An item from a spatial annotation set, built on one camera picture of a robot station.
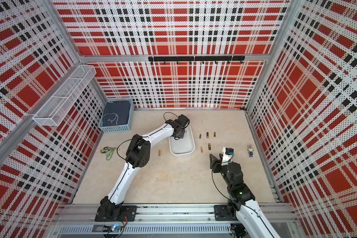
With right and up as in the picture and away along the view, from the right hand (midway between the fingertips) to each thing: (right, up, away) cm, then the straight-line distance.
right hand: (216, 154), depth 81 cm
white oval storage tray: (-19, +2, +14) cm, 24 cm away
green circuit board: (-52, -32, -12) cm, 62 cm away
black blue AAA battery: (-7, +8, +23) cm, 26 cm away
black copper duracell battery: (-2, +9, +23) cm, 25 cm away
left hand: (-22, +11, +24) cm, 34 cm away
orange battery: (-6, 0, +17) cm, 18 cm away
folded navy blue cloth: (-69, +25, +27) cm, 78 cm away
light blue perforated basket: (-65, +14, +23) cm, 70 cm away
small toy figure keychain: (+25, +1, +14) cm, 29 cm away
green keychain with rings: (-69, 0, +15) cm, 70 cm away
